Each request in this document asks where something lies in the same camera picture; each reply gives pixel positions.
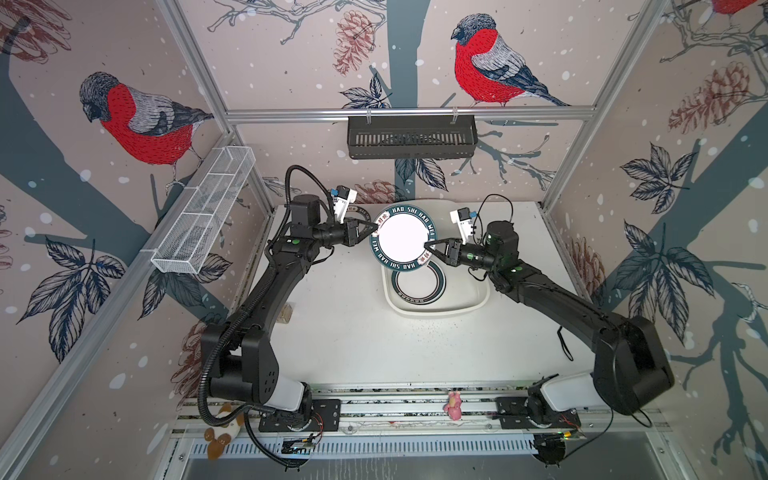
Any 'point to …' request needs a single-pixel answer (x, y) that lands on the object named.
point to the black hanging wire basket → (412, 137)
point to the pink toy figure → (453, 406)
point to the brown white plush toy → (219, 436)
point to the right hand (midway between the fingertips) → (429, 243)
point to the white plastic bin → (466, 288)
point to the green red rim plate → (422, 286)
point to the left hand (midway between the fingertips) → (380, 222)
